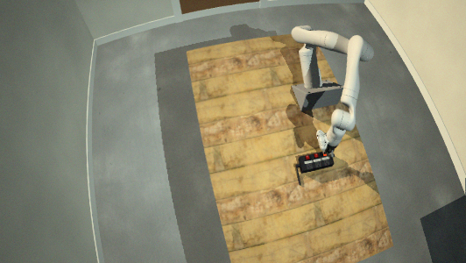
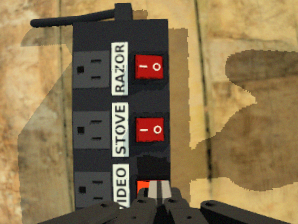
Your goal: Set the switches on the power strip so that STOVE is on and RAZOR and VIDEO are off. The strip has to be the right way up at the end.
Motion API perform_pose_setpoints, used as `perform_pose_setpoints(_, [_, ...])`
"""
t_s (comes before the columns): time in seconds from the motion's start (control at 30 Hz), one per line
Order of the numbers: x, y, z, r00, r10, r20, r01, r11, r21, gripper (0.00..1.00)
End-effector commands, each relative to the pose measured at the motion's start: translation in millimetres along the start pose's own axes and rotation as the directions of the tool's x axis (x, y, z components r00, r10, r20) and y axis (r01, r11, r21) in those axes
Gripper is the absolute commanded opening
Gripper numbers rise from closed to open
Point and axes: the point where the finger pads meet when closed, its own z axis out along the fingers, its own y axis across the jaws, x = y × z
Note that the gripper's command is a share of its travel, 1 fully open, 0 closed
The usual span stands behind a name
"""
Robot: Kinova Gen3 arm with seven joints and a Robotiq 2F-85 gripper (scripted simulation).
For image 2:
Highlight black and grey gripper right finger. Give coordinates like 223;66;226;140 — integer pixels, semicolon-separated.
159;181;291;224

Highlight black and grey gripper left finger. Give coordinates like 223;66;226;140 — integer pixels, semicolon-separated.
37;181;160;224

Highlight black power strip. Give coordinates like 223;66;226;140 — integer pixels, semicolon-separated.
30;3;171;210

